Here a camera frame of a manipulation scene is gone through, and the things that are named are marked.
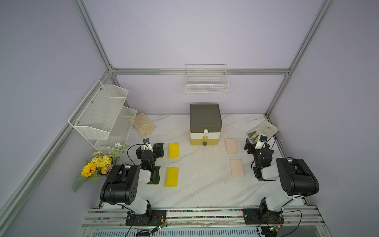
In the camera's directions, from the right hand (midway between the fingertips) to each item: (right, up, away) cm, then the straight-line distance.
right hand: (254, 141), depth 94 cm
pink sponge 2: (-12, -17, -3) cm, 21 cm away
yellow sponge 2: (-53, -22, -7) cm, 57 cm away
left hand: (-69, -4, 0) cm, 69 cm away
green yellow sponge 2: (-61, -22, -9) cm, 66 cm away
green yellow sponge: (-60, -4, -7) cm, 61 cm away
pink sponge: (-13, -4, +8) cm, 16 cm away
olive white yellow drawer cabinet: (-32, +11, -5) cm, 34 cm away
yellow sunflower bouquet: (-82, -8, -28) cm, 87 cm away
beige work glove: (-78, +10, +19) cm, 81 cm away
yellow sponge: (-53, -7, +8) cm, 54 cm away
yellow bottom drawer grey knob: (-32, -1, +5) cm, 33 cm away
